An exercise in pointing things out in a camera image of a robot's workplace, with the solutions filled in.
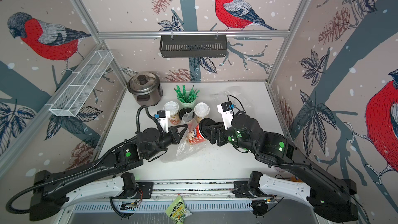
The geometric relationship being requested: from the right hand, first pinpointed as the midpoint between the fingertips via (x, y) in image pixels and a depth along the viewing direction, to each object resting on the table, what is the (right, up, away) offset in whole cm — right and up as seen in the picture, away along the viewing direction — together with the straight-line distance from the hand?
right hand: (208, 125), depth 60 cm
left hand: (-7, -1, +5) cm, 9 cm away
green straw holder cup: (-9, +6, +31) cm, 33 cm away
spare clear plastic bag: (+21, +11, +47) cm, 52 cm away
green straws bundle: (-14, +10, +28) cm, 33 cm away
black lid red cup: (-13, +3, +22) cm, 26 cm away
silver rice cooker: (-38, +16, +35) cm, 54 cm away
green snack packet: (-14, -40, +9) cm, 44 cm away
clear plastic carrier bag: (-10, -12, +6) cm, 17 cm away
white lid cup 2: (-3, +3, +24) cm, 25 cm away
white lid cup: (-19, +5, +25) cm, 31 cm away
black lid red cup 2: (-4, -4, +1) cm, 6 cm away
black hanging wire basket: (-9, +45, +44) cm, 64 cm away
